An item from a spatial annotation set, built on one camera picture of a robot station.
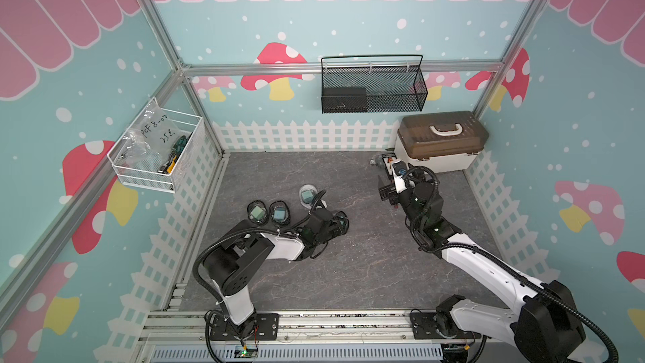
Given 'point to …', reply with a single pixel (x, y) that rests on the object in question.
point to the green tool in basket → (179, 144)
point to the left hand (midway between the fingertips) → (346, 225)
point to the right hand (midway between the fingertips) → (394, 170)
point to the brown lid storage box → (444, 141)
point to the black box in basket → (344, 99)
